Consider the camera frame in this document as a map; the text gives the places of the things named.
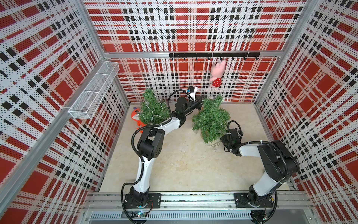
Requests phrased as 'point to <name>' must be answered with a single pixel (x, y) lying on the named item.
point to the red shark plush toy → (135, 116)
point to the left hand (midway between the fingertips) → (208, 95)
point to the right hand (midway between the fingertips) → (222, 136)
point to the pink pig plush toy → (217, 70)
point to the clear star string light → (155, 115)
